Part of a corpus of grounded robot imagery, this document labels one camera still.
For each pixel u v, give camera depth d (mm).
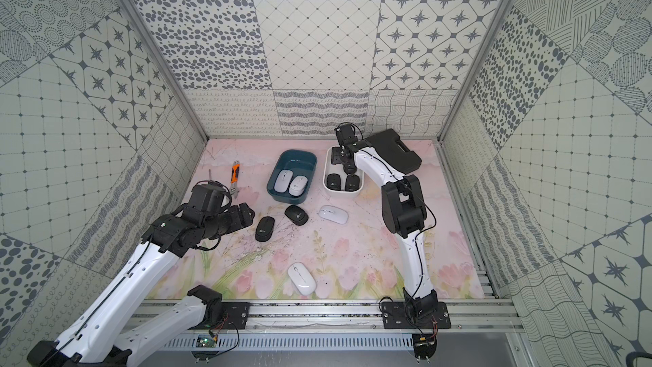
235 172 1074
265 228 895
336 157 927
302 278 786
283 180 1039
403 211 573
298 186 1009
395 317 732
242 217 674
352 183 1016
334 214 943
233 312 744
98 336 383
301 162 1113
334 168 1095
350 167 1074
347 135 810
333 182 1016
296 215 935
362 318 757
